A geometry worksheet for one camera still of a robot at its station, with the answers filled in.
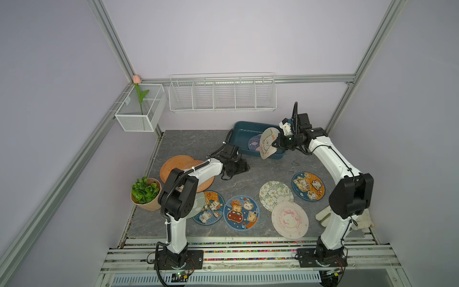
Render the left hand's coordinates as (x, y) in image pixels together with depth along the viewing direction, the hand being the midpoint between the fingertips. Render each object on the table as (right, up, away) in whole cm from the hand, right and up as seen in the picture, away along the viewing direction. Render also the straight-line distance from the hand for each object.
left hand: (246, 170), depth 93 cm
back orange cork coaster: (-38, +3, +12) cm, 40 cm away
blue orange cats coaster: (+34, -9, +3) cm, 35 cm away
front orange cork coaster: (-22, -9, +3) cm, 24 cm away
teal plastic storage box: (0, +24, +30) cm, 38 cm away
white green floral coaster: (+14, -12, 0) cm, 19 cm away
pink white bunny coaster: (+20, -23, -8) cm, 32 cm away
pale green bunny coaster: (-24, -18, -4) cm, 30 cm away
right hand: (+13, +14, -6) cm, 20 cm away
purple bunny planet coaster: (+6, +14, +20) cm, 25 cm away
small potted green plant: (-45, -8, -16) cm, 48 cm away
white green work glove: (+54, -23, -11) cm, 60 cm away
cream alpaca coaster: (+12, +18, -2) cm, 22 cm away
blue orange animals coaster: (-16, -19, -5) cm, 25 cm away
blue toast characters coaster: (-3, -20, -7) cm, 22 cm away
